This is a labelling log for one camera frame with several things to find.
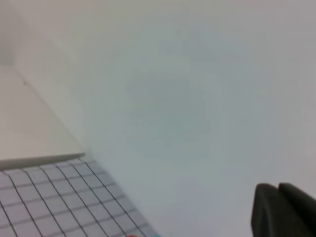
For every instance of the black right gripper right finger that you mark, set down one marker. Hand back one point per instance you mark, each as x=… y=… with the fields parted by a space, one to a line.
x=303 y=204

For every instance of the checkered grid mat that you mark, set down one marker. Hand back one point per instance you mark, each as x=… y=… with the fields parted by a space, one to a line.
x=76 y=198

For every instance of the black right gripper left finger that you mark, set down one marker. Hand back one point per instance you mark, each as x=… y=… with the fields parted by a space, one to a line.
x=273 y=216

